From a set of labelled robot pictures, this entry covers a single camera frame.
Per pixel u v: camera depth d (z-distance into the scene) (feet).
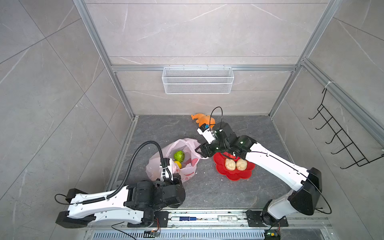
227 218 2.39
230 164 2.84
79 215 1.38
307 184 1.35
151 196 1.42
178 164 2.88
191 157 2.64
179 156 2.95
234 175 2.81
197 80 3.30
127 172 1.44
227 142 1.82
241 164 2.83
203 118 3.58
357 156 1.98
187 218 2.40
